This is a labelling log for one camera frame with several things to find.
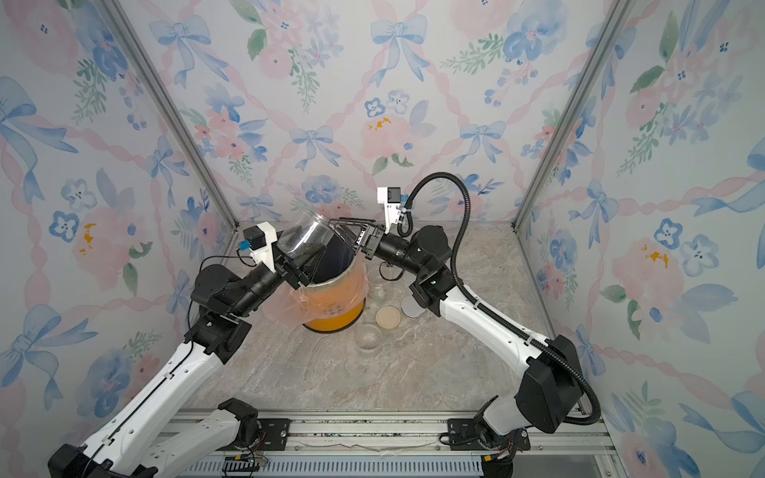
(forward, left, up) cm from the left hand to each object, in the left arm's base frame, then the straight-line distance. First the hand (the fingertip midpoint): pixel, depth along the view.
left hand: (312, 238), depth 61 cm
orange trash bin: (-3, -3, -21) cm, 22 cm away
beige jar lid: (+2, -16, -39) cm, 42 cm away
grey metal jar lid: (+6, -23, -39) cm, 45 cm away
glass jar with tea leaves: (+9, -12, -34) cm, 37 cm away
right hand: (0, -5, +4) cm, 7 cm away
